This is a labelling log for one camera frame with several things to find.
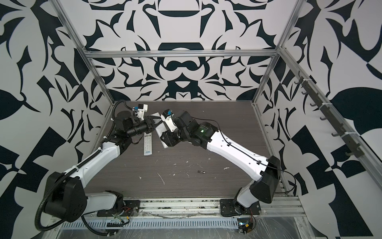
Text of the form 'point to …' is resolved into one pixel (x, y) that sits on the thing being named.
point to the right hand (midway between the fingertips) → (164, 135)
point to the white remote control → (147, 144)
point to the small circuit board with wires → (245, 225)
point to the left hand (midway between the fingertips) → (165, 116)
